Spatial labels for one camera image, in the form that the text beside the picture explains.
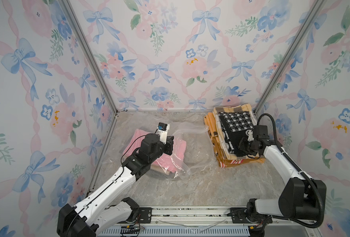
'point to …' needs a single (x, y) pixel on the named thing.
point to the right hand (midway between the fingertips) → (242, 145)
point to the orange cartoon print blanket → (223, 161)
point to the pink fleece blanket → (172, 162)
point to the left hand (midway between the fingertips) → (174, 136)
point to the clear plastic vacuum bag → (193, 152)
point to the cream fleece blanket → (159, 169)
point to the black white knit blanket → (235, 126)
